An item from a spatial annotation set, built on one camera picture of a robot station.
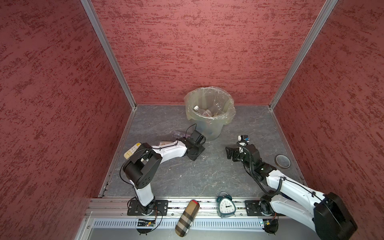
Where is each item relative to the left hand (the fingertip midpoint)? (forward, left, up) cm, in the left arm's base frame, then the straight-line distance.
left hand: (202, 154), depth 91 cm
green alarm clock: (-29, -12, +2) cm, 31 cm away
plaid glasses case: (-34, +8, 0) cm, 34 cm away
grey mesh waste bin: (+14, -6, +7) cm, 17 cm away
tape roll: (-3, -51, -3) cm, 51 cm away
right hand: (-1, -17, +7) cm, 18 cm away
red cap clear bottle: (+25, -10, +14) cm, 30 cm away
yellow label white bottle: (+25, -1, +12) cm, 28 cm away
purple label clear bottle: (+14, +15, 0) cm, 21 cm away
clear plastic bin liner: (+31, -5, +14) cm, 35 cm away
